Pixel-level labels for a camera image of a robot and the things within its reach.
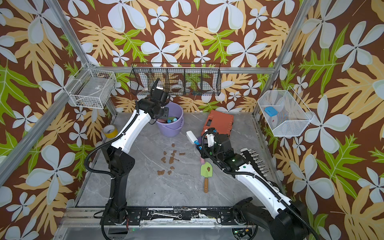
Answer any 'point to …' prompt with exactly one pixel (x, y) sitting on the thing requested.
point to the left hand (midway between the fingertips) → (163, 111)
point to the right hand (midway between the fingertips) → (196, 146)
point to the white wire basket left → (91, 88)
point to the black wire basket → (178, 79)
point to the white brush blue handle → (193, 139)
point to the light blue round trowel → (175, 119)
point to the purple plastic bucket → (173, 129)
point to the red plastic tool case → (221, 122)
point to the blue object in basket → (270, 111)
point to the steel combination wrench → (152, 212)
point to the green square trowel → (206, 171)
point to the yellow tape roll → (110, 131)
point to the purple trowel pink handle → (202, 161)
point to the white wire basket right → (284, 112)
